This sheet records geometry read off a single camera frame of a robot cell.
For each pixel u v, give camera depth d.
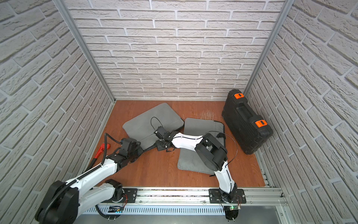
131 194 0.74
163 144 0.70
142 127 0.98
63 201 0.40
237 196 0.71
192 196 0.76
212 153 0.51
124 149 0.67
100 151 0.90
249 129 0.78
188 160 0.84
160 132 0.72
